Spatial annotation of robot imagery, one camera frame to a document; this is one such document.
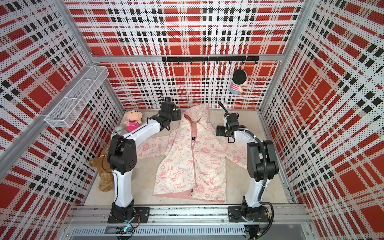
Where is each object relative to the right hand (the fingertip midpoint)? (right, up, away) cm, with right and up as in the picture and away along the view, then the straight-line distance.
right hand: (223, 129), depth 98 cm
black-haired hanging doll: (+10, +33, -5) cm, 35 cm away
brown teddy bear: (-64, -25, -21) cm, 72 cm away
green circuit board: (-49, -46, -29) cm, 73 cm away
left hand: (-32, +12, +1) cm, 34 cm away
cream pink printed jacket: (-21, -17, -4) cm, 27 cm away
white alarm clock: (-68, 0, -3) cm, 68 cm away
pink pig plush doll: (-64, +9, +10) cm, 65 cm away
